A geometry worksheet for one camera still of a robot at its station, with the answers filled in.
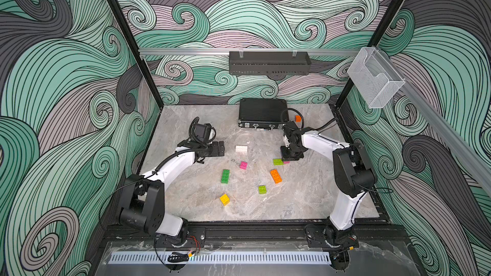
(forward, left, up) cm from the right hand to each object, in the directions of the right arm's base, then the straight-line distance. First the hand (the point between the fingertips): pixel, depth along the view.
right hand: (285, 159), depth 95 cm
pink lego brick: (-3, +21, 0) cm, 21 cm away
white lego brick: (+6, +22, +1) cm, 23 cm away
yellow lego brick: (-20, +29, +3) cm, 36 cm away
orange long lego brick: (-8, +6, 0) cm, 10 cm away
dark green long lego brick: (-9, +30, 0) cm, 31 cm away
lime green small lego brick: (-15, +13, -1) cm, 20 cm away
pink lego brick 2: (-2, 0, +1) cm, 3 cm away
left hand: (+2, +34, +10) cm, 36 cm away
